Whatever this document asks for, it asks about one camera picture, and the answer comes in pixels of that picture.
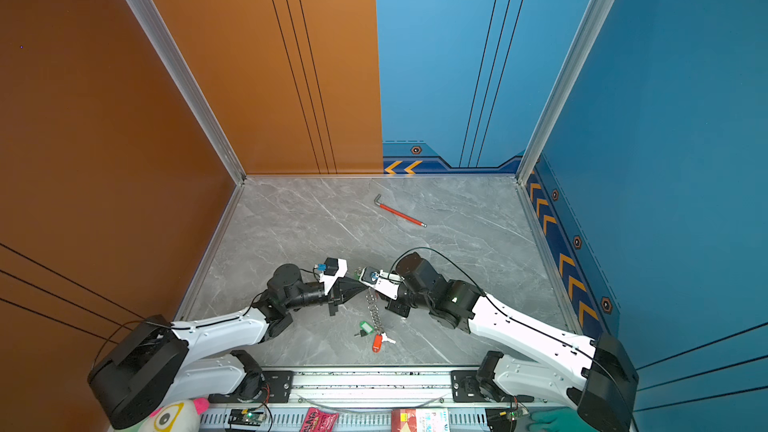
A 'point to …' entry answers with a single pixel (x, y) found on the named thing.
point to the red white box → (420, 420)
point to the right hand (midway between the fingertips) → (378, 284)
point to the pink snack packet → (318, 421)
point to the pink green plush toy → (180, 416)
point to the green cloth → (559, 420)
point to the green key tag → (366, 327)
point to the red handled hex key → (376, 201)
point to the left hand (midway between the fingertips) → (367, 285)
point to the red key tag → (377, 343)
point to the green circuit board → (246, 417)
